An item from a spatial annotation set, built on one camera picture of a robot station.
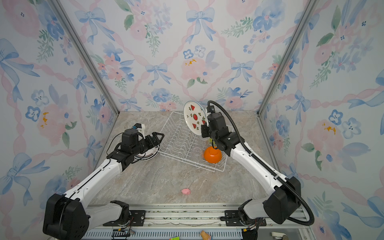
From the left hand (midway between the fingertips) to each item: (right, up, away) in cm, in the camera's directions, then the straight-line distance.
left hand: (160, 136), depth 81 cm
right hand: (+25, +8, -3) cm, 26 cm away
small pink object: (+14, -30, +1) cm, 33 cm away
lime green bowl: (+30, -4, +16) cm, 34 cm away
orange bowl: (+30, -12, +9) cm, 33 cm away
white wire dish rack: (+8, -6, +20) cm, 22 cm away
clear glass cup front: (+21, -10, +11) cm, 26 cm away
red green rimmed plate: (-10, -12, +13) cm, 20 cm away
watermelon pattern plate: (+19, +11, +1) cm, 22 cm away
